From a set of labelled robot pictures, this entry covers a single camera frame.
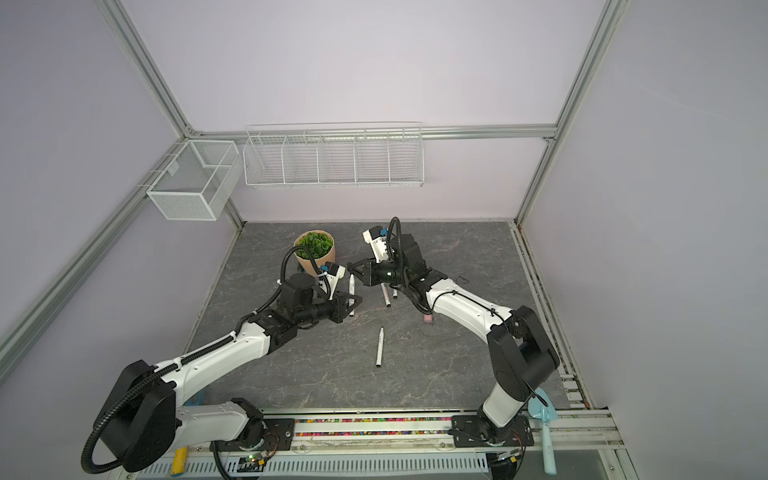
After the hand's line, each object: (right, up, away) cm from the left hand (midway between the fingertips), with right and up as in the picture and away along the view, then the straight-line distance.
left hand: (359, 302), depth 80 cm
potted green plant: (-15, +16, +19) cm, 29 cm away
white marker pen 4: (-2, +3, -1) cm, 4 cm away
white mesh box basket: (-57, +38, +17) cm, 71 cm away
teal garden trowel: (+47, -26, -5) cm, 54 cm away
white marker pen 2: (+7, -1, +19) cm, 20 cm away
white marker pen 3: (+5, -14, +7) cm, 17 cm away
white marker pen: (+10, 0, +19) cm, 21 cm away
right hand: (-3, +9, -1) cm, 9 cm away
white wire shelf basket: (-8, +46, +19) cm, 51 cm away
